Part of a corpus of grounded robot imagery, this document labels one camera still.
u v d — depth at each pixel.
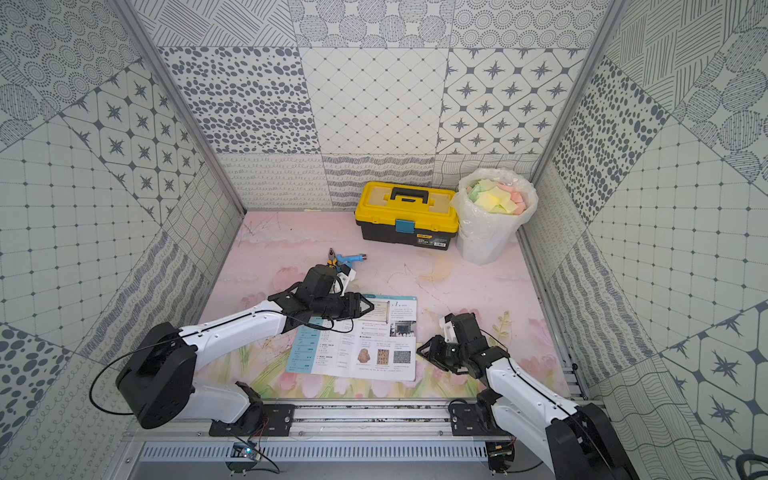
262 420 0.70
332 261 1.04
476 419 0.73
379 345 0.86
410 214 0.98
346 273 0.79
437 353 0.75
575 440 0.41
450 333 0.81
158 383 0.42
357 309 0.75
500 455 0.72
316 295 0.66
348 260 1.04
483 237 0.88
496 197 0.89
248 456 0.70
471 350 0.67
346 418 0.75
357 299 0.76
